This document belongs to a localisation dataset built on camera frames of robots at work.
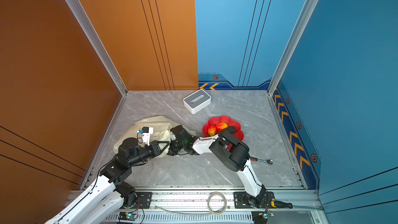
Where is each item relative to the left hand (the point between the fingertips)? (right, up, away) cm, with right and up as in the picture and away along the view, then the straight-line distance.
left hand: (170, 142), depth 74 cm
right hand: (-9, -6, +8) cm, 14 cm away
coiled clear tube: (+26, -30, -3) cm, 40 cm away
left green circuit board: (-18, -33, -3) cm, 38 cm away
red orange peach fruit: (+27, +5, +22) cm, 35 cm away
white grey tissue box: (+11, +20, +34) cm, 41 cm away
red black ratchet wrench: (+52, -13, +10) cm, 55 cm away
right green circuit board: (+45, -32, -4) cm, 55 cm away
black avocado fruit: (+34, +3, +20) cm, 39 cm away
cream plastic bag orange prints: (-5, +5, +3) cm, 7 cm away
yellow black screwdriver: (+50, -27, -4) cm, 57 cm away
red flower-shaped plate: (+38, +1, +19) cm, 42 cm away
